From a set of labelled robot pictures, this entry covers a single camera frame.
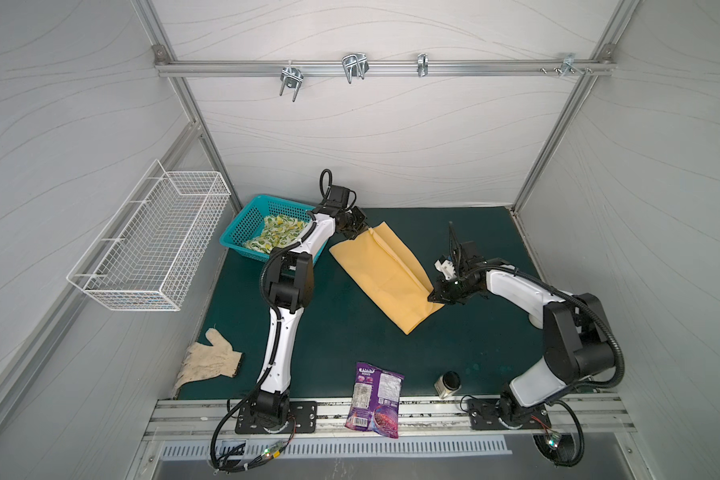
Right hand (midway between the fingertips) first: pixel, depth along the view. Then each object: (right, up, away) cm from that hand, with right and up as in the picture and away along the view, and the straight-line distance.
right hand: (435, 291), depth 90 cm
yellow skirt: (-14, +5, +5) cm, 15 cm away
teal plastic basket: (-65, +22, +20) cm, 71 cm away
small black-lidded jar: (-1, -19, -20) cm, 27 cm away
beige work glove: (-65, -18, -8) cm, 68 cm away
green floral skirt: (-54, +19, +19) cm, 60 cm away
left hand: (-17, +23, +12) cm, 31 cm away
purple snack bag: (-19, -24, -16) cm, 35 cm away
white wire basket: (-71, +13, -21) cm, 75 cm away
